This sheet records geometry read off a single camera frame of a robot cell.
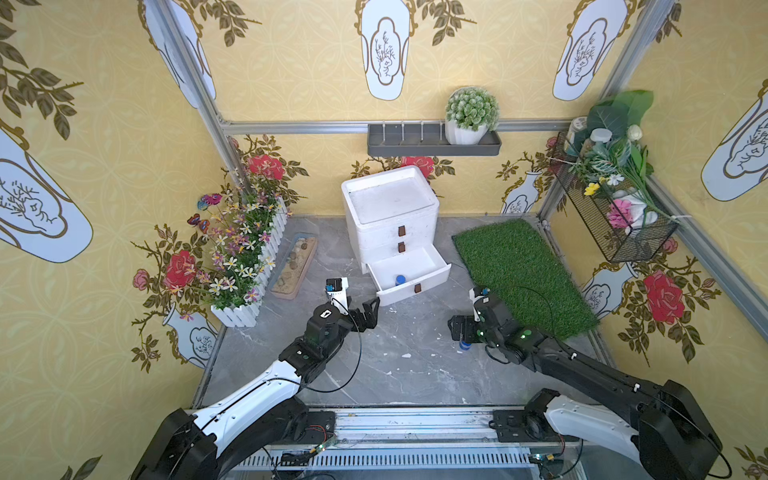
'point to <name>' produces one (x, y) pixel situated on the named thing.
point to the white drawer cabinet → (393, 217)
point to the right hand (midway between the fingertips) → (471, 314)
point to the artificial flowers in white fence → (244, 235)
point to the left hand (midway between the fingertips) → (357, 296)
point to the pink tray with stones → (294, 265)
